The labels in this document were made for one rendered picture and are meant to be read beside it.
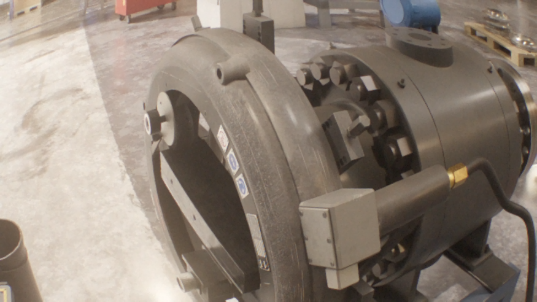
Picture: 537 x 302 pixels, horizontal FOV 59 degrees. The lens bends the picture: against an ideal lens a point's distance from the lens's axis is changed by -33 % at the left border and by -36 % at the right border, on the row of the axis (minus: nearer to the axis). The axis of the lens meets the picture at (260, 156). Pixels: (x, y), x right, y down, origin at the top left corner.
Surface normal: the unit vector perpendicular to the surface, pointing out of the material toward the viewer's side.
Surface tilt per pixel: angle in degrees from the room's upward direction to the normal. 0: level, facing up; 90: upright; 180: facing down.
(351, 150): 50
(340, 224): 67
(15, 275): 93
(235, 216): 13
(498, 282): 0
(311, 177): 55
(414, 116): 44
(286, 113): 39
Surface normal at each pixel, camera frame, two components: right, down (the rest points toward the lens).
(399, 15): -0.89, 0.24
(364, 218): 0.40, -0.02
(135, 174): -0.05, -0.91
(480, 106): 0.31, -0.34
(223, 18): 0.36, 0.38
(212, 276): 0.05, -0.80
